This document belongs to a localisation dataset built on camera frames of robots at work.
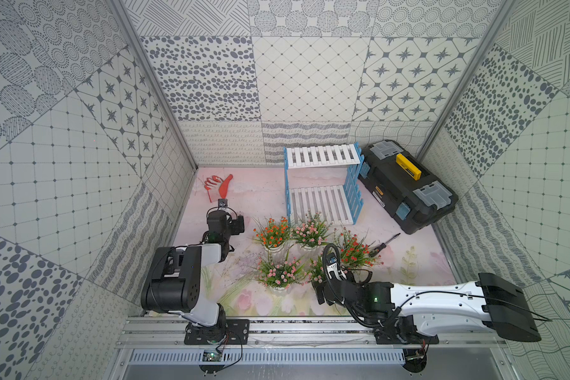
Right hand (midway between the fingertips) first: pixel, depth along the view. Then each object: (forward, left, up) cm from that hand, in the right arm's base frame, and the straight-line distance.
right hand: (326, 279), depth 79 cm
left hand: (+24, +35, +2) cm, 43 cm away
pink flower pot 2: (-2, +15, +8) cm, 18 cm away
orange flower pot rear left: (+10, +18, +9) cm, 23 cm away
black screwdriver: (+15, -23, -6) cm, 28 cm away
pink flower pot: (+13, +5, +9) cm, 17 cm away
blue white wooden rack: (+50, -3, -5) cm, 50 cm away
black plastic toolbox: (+32, -32, +11) cm, 47 cm away
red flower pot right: (+6, -9, +9) cm, 14 cm away
